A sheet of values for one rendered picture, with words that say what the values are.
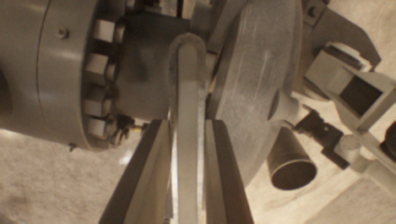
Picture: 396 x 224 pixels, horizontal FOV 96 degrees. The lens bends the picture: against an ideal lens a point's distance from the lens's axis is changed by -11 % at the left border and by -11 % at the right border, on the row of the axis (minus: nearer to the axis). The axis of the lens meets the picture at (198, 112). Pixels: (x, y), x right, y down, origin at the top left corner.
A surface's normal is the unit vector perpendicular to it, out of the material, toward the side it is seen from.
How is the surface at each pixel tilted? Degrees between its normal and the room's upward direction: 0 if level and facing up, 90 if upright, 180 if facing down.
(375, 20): 0
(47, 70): 14
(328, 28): 0
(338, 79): 2
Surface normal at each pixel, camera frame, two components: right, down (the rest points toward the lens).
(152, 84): -0.04, 0.37
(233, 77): -0.44, -0.01
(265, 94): 0.10, 0.18
